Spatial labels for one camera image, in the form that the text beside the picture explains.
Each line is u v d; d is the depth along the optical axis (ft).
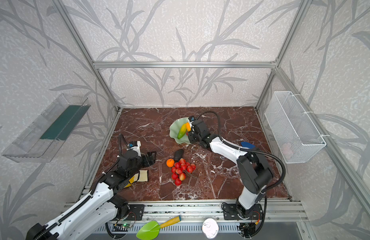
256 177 1.49
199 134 2.26
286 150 2.41
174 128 3.38
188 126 2.64
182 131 3.33
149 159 2.38
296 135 2.01
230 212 2.40
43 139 2.11
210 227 2.14
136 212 2.41
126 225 2.31
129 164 2.00
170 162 2.89
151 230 2.28
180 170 2.70
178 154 2.96
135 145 2.36
